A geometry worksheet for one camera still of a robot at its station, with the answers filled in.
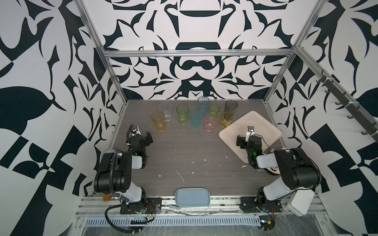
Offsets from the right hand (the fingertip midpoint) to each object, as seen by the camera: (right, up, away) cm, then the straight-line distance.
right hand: (247, 133), depth 95 cm
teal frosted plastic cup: (-33, +10, +9) cm, 35 cm away
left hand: (-69, +1, -2) cm, 69 cm away
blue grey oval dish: (-35, -29, -21) cm, 51 cm away
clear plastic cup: (-53, +17, +9) cm, 57 cm away
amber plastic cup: (-56, +10, -3) cm, 57 cm away
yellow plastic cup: (-11, +9, +10) cm, 17 cm away
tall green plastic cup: (-41, +15, +2) cm, 44 cm away
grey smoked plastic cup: (-9, +18, +4) cm, 21 cm away
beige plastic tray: (+18, -1, +8) cm, 20 cm away
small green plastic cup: (-20, +15, +12) cm, 28 cm away
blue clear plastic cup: (-27, +21, +12) cm, 36 cm away
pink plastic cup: (-22, +6, +10) cm, 25 cm away
